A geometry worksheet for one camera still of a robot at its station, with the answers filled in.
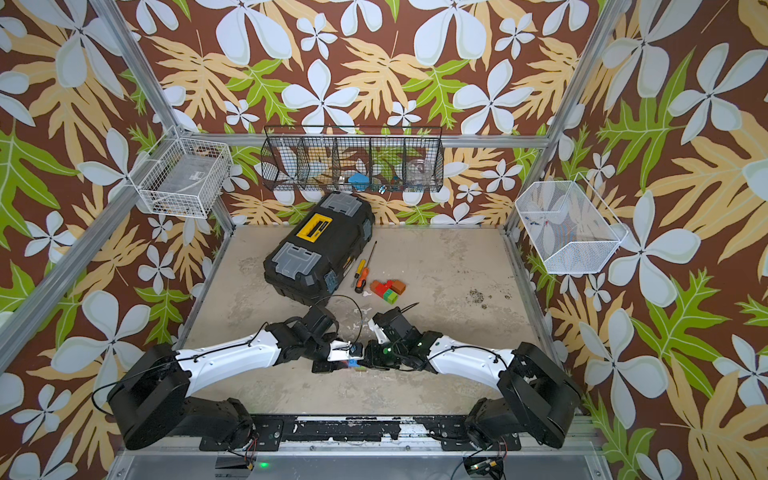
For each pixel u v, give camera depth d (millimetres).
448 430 752
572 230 836
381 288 992
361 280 1014
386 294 980
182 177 848
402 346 652
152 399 419
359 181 937
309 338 664
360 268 1071
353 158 980
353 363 803
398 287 989
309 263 864
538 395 426
